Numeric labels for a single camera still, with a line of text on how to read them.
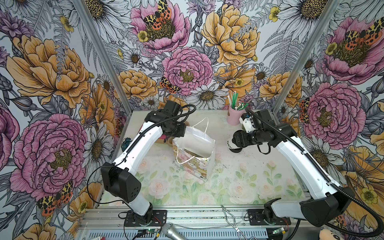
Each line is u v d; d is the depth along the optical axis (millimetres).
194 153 917
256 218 738
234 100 1052
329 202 385
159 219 736
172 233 677
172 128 649
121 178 414
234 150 978
